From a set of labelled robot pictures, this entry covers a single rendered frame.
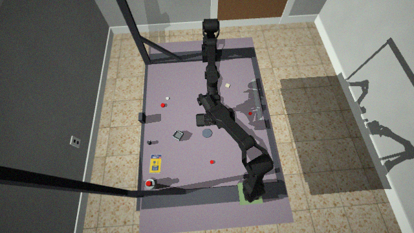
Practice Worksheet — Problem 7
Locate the light grey flat bar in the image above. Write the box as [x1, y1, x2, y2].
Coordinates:
[251, 79, 262, 121]

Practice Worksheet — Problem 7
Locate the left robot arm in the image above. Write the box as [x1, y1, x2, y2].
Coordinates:
[197, 19, 220, 105]

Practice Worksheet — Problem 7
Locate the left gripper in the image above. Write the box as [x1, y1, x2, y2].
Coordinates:
[207, 89, 221, 101]

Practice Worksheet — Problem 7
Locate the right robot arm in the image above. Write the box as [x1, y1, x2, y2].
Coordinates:
[200, 95, 274, 203]

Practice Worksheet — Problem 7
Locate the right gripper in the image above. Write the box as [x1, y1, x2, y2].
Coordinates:
[196, 111, 235, 127]

